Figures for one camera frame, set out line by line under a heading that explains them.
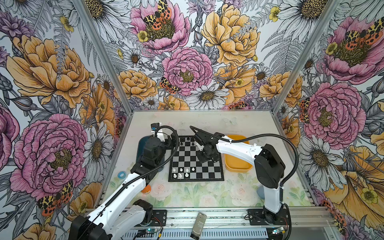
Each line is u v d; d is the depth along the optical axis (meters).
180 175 0.85
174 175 0.85
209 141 0.66
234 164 0.89
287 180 0.51
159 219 0.73
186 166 0.90
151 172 0.53
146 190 0.78
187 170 0.87
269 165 0.50
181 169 0.87
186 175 0.85
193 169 0.88
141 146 0.70
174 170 0.88
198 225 0.69
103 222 0.40
